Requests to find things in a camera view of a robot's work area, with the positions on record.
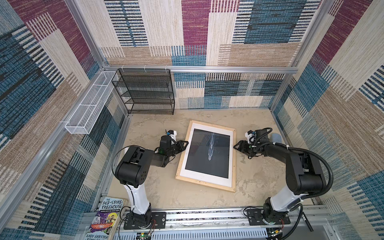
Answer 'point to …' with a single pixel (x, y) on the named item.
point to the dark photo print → (209, 153)
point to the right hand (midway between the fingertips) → (237, 149)
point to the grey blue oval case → (276, 138)
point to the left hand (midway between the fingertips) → (188, 141)
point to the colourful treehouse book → (106, 218)
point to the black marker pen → (304, 217)
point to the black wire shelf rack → (145, 91)
